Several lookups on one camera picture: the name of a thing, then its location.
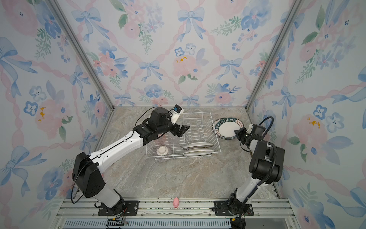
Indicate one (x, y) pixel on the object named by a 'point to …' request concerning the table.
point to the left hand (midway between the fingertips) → (183, 120)
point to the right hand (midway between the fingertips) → (235, 129)
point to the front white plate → (198, 152)
